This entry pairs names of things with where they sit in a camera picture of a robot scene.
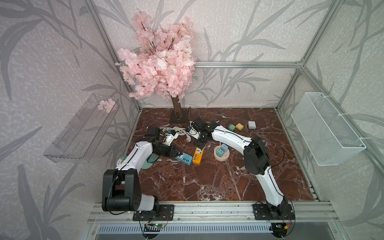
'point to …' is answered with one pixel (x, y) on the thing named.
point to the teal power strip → (185, 158)
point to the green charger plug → (231, 127)
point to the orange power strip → (198, 155)
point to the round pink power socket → (225, 156)
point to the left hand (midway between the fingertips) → (179, 152)
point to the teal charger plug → (219, 152)
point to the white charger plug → (251, 125)
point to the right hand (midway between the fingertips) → (199, 139)
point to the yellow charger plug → (239, 126)
